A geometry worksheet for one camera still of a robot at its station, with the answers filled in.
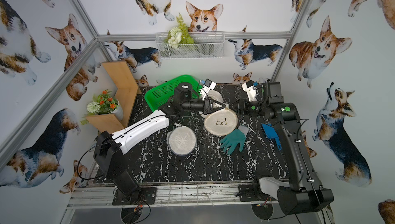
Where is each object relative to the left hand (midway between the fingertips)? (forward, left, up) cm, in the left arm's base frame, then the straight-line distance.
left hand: (223, 102), depth 67 cm
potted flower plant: (+10, +62, -13) cm, 64 cm away
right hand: (0, -6, 0) cm, 6 cm away
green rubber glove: (0, -11, -34) cm, 35 cm away
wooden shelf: (+37, +63, -17) cm, 75 cm away
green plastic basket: (+34, +41, -34) cm, 63 cm away
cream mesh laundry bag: (-5, 0, -8) cm, 10 cm away
